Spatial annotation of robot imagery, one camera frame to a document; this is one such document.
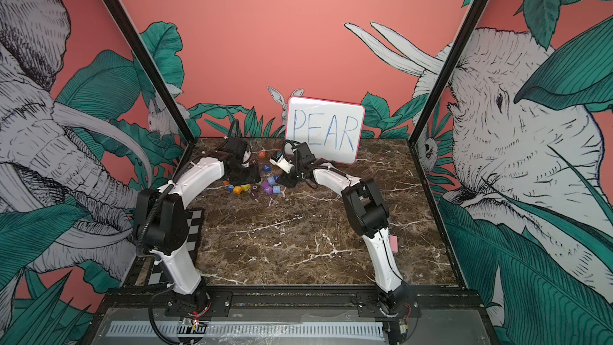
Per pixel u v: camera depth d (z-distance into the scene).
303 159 0.80
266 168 1.07
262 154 1.11
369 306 0.73
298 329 0.70
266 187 1.01
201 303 0.68
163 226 0.49
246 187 1.01
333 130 1.07
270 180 1.04
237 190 1.00
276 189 1.01
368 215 0.56
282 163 0.88
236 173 0.75
